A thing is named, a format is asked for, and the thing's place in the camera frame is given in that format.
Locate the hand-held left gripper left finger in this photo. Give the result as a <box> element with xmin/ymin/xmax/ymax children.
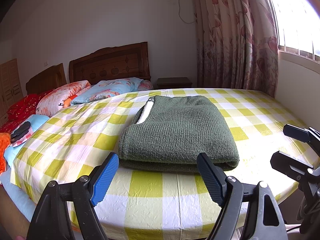
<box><xmin>26</xmin><ymin>152</ymin><xmax>120</xmax><ymax>240</ymax></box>

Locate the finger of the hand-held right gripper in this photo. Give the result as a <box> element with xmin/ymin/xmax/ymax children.
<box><xmin>270</xmin><ymin>151</ymin><xmax>314</xmax><ymax>181</ymax></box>
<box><xmin>283</xmin><ymin>124</ymin><xmax>312</xmax><ymax>143</ymax></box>

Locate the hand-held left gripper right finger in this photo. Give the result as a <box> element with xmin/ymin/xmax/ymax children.
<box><xmin>197</xmin><ymin>152</ymin><xmax>289</xmax><ymax>240</ymax></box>

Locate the green knitted sweater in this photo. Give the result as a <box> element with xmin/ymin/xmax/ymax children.
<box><xmin>118</xmin><ymin>95</ymin><xmax>240</xmax><ymax>173</ymax></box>

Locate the yellow checked bed sheet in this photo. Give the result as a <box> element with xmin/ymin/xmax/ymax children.
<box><xmin>10</xmin><ymin>87</ymin><xmax>313</xmax><ymax>240</ymax></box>

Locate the blue floral pillow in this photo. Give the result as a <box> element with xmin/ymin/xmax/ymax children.
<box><xmin>71</xmin><ymin>77</ymin><xmax>143</xmax><ymax>105</ymax></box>

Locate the orange floral pillow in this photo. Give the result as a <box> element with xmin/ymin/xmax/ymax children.
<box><xmin>37</xmin><ymin>80</ymin><xmax>92</xmax><ymax>118</ymax></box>

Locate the black object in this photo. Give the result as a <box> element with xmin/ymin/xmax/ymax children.
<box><xmin>10</xmin><ymin>121</ymin><xmax>31</xmax><ymax>140</ymax></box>

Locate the pink floral pillow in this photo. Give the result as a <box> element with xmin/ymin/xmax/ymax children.
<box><xmin>137</xmin><ymin>80</ymin><xmax>153</xmax><ymax>92</ymax></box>

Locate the orange cloth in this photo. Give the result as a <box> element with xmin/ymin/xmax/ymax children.
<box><xmin>0</xmin><ymin>132</ymin><xmax>12</xmax><ymax>174</ymax></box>

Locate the dark wooden nightstand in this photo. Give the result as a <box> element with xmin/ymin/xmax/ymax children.
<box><xmin>157</xmin><ymin>77</ymin><xmax>193</xmax><ymax>90</ymax></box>

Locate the red patterned blanket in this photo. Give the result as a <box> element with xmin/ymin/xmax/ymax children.
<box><xmin>0</xmin><ymin>89</ymin><xmax>54</xmax><ymax>134</ymax></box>

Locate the window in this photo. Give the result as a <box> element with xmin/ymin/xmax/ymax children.
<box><xmin>260</xmin><ymin>0</ymin><xmax>320</xmax><ymax>63</ymax></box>

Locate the large carved wooden headboard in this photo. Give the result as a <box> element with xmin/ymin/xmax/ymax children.
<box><xmin>69</xmin><ymin>42</ymin><xmax>152</xmax><ymax>85</ymax></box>

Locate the pink floral curtain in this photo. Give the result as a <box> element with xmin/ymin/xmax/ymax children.
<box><xmin>189</xmin><ymin>0</ymin><xmax>279</xmax><ymax>97</ymax></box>

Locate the small wooden headboard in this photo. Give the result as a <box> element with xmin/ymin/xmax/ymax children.
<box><xmin>26</xmin><ymin>63</ymin><xmax>67</xmax><ymax>94</ymax></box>

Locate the light wooden wardrobe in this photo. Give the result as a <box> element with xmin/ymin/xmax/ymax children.
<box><xmin>0</xmin><ymin>58</ymin><xmax>24</xmax><ymax>125</ymax></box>

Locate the air conditioner cable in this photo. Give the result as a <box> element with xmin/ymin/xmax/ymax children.
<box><xmin>176</xmin><ymin>0</ymin><xmax>195</xmax><ymax>24</ymax></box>

